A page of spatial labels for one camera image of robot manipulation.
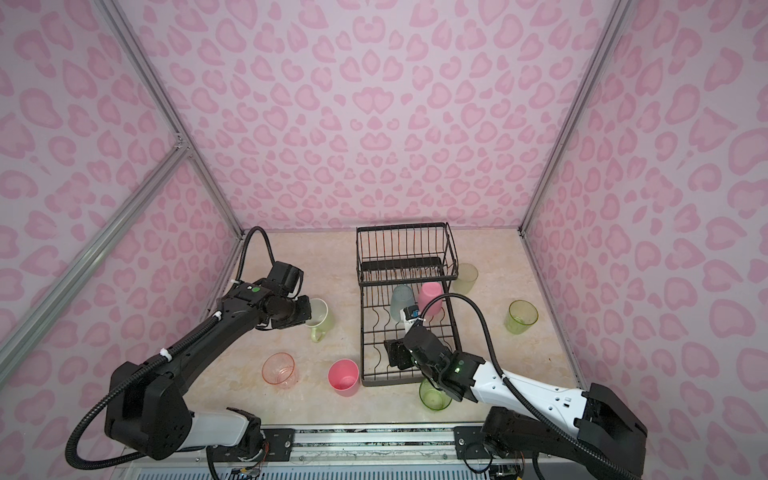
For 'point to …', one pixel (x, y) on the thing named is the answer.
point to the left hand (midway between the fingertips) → (309, 310)
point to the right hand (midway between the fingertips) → (396, 340)
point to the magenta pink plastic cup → (344, 377)
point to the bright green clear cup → (432, 397)
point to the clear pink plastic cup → (280, 369)
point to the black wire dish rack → (401, 265)
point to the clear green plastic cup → (521, 316)
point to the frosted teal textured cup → (402, 297)
